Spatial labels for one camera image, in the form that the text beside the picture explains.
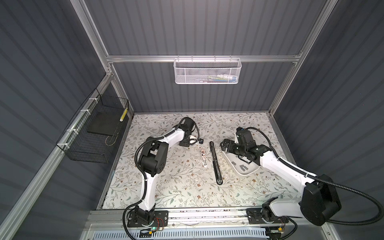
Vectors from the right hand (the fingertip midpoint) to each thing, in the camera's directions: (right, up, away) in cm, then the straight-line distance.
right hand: (228, 146), depth 86 cm
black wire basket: (-69, +7, -14) cm, 71 cm away
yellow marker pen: (-59, +17, -5) cm, 61 cm away
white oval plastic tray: (+9, -13, +6) cm, 17 cm away
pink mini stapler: (-14, -9, +8) cm, 18 cm away
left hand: (-26, +4, +17) cm, 31 cm away
